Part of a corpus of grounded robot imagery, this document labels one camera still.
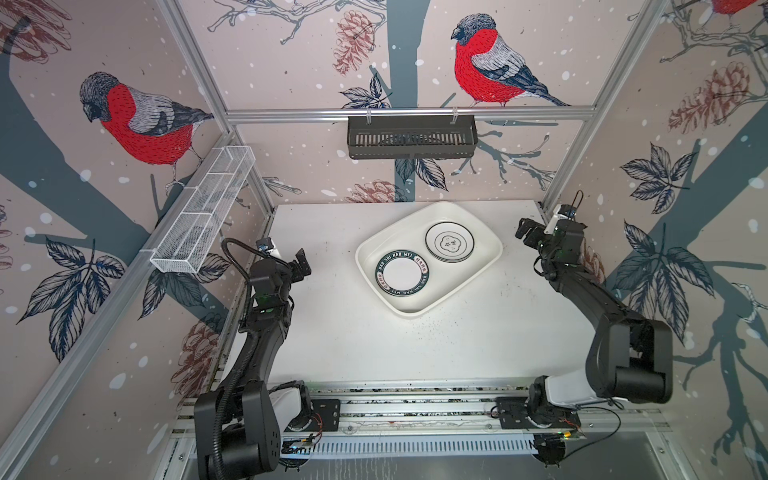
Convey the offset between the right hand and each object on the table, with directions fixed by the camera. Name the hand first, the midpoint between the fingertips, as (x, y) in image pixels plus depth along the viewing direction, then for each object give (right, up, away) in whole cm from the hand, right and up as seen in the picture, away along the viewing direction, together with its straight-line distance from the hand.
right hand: (536, 227), depth 88 cm
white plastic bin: (-37, -2, +20) cm, 42 cm away
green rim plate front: (-40, -15, +11) cm, 44 cm away
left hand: (-74, -8, -5) cm, 75 cm away
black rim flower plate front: (-22, -5, +19) cm, 30 cm away
